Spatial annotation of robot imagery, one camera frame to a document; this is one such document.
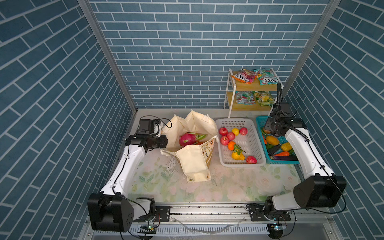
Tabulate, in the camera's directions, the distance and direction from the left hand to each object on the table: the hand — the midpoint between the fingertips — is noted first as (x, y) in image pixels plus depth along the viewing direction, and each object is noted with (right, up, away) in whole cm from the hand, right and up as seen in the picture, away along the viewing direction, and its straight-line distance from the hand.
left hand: (166, 140), depth 81 cm
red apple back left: (+35, +4, +20) cm, 40 cm away
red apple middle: (+39, +1, +17) cm, 43 cm away
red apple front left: (+35, -2, +15) cm, 38 cm away
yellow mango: (+65, -2, +13) cm, 66 cm away
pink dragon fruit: (+13, 0, +8) cm, 15 cm away
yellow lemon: (+44, +4, +20) cm, 48 cm away
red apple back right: (+49, +4, +20) cm, 53 cm away
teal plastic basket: (+60, +11, +18) cm, 64 cm away
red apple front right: (+49, -13, +6) cm, 51 cm away
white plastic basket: (+46, -5, +20) cm, 51 cm away
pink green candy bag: (+51, +27, +23) cm, 62 cm away
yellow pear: (+40, -11, +7) cm, 42 cm away
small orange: (+39, -5, +13) cm, 41 cm away
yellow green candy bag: (+64, +26, +22) cm, 73 cm away
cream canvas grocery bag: (+16, -9, -8) cm, 20 cm away
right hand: (+59, +9, 0) cm, 59 cm away
